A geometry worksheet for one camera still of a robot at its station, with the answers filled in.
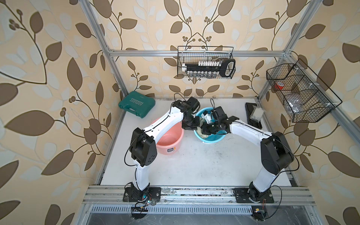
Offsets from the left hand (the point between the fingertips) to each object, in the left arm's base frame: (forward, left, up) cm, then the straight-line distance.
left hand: (196, 127), depth 83 cm
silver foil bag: (+2, -50, +17) cm, 53 cm away
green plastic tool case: (+30, +44, -13) cm, 55 cm away
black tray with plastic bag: (+29, -45, -14) cm, 55 cm away
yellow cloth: (-1, -2, -1) cm, 2 cm away
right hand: (+1, -1, -6) cm, 6 cm away
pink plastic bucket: (-1, +18, -16) cm, 24 cm away
